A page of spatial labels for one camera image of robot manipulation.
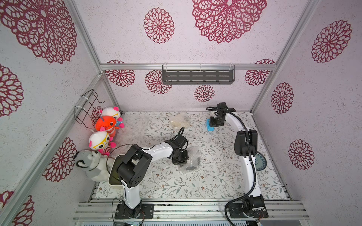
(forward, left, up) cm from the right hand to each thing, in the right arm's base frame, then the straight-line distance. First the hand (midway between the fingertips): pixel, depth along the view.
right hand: (210, 122), depth 108 cm
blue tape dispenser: (-3, +1, -3) cm, 5 cm away
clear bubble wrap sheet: (-28, +13, +1) cm, 31 cm away
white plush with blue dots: (-6, +67, +16) cm, 69 cm away
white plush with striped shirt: (-29, +67, +17) cm, 75 cm away
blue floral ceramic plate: (-30, -31, -5) cm, 43 cm away
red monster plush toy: (-16, +67, +17) cm, 71 cm away
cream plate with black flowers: (+1, +24, 0) cm, 24 cm away
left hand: (-32, +18, -3) cm, 37 cm away
